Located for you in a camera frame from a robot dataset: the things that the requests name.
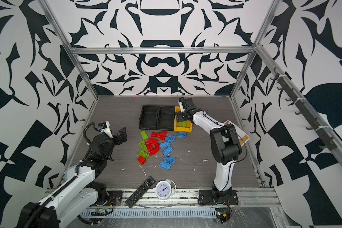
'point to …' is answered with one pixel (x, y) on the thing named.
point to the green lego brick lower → (143, 154)
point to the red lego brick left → (155, 134)
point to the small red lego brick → (141, 160)
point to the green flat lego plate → (144, 135)
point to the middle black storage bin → (165, 118)
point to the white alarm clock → (165, 189)
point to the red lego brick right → (163, 135)
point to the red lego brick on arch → (152, 140)
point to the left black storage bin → (148, 118)
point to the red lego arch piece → (152, 151)
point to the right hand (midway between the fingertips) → (182, 113)
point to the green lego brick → (143, 146)
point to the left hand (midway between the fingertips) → (117, 127)
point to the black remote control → (137, 195)
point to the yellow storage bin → (177, 127)
